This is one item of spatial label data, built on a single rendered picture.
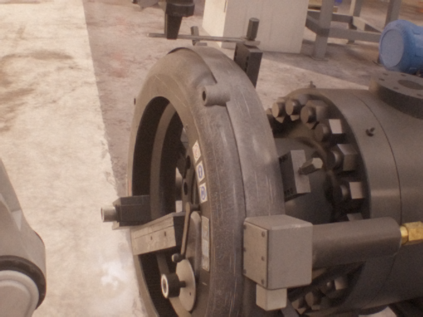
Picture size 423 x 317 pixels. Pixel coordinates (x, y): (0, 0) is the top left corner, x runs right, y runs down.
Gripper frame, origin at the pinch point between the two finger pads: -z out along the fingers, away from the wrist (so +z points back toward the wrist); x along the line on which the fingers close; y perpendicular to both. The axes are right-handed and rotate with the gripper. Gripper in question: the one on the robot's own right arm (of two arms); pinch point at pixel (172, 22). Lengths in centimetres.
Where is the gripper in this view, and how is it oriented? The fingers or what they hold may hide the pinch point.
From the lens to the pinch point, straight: 118.0
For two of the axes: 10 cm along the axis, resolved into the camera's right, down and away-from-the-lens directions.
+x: 2.6, 5.2, -8.2
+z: 1.5, -8.6, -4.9
